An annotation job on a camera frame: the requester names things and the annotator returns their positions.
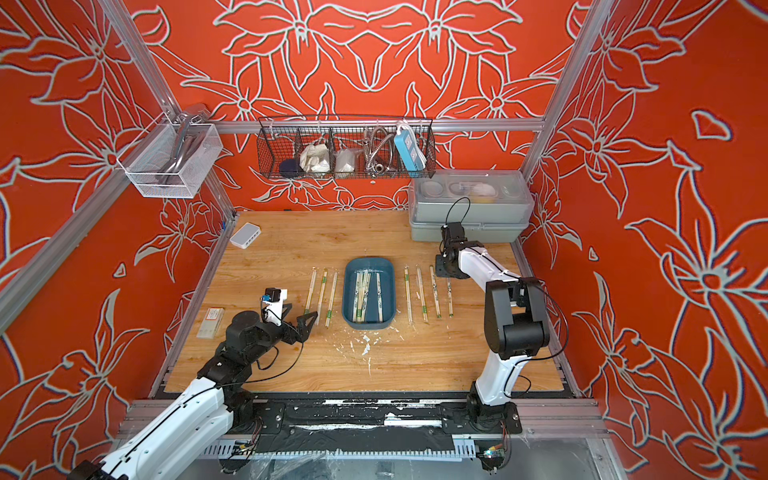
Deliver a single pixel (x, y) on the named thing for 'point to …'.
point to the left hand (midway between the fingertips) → (304, 308)
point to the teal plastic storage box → (389, 291)
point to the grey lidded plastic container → (493, 206)
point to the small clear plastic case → (211, 323)
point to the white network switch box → (246, 235)
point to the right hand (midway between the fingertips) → (442, 267)
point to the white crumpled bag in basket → (315, 158)
